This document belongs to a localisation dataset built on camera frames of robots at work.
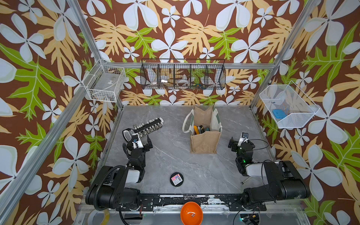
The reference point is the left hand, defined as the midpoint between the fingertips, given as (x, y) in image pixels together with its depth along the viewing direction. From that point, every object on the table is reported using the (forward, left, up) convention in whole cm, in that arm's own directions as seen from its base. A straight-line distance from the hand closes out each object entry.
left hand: (140, 135), depth 87 cm
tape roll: (-42, +19, -9) cm, 47 cm away
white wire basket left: (+26, +22, +21) cm, 40 cm away
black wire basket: (+40, -27, +18) cm, 51 cm away
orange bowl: (-40, -31, -11) cm, 52 cm away
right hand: (+2, -65, -5) cm, 65 cm away
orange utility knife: (+10, -37, -8) cm, 39 cm away
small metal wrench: (-24, -62, -13) cm, 68 cm away
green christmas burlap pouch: (+12, -44, -10) cm, 47 cm away
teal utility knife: (+13, -46, -11) cm, 50 cm away
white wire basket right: (+11, -91, +15) cm, 92 cm away
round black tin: (-23, -23, -10) cm, 35 cm away
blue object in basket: (+8, -84, +13) cm, 85 cm away
